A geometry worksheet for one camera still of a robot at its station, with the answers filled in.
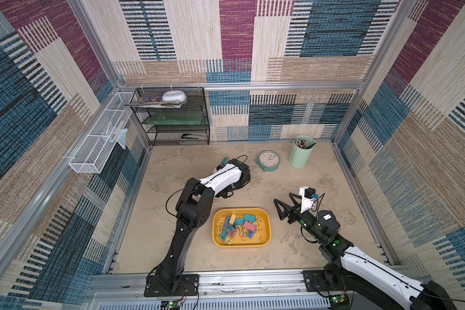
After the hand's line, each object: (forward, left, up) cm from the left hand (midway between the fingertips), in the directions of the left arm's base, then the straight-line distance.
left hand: (208, 194), depth 91 cm
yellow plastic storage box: (-15, -13, -3) cm, 20 cm away
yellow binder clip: (-11, -11, -4) cm, 16 cm away
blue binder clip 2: (-12, -9, -4) cm, 16 cm away
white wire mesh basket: (+14, +52, +14) cm, 56 cm away
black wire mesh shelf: (+40, +20, +15) cm, 47 cm away
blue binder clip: (-17, -19, -5) cm, 26 cm away
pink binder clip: (-14, -19, -4) cm, 24 cm away
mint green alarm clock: (+22, -31, -3) cm, 39 cm away
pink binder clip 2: (-17, -11, -5) cm, 21 cm away
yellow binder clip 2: (-20, -9, -6) cm, 22 cm away
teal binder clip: (-10, -19, -4) cm, 22 cm away
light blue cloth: (+11, +32, +26) cm, 43 cm away
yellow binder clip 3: (-13, -6, -5) cm, 15 cm away
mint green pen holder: (+22, -48, -1) cm, 53 cm away
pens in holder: (+21, -46, +11) cm, 52 cm away
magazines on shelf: (+33, +23, +28) cm, 49 cm away
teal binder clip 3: (-17, -8, -4) cm, 19 cm away
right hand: (-8, -32, +11) cm, 35 cm away
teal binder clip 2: (-12, -14, -3) cm, 19 cm away
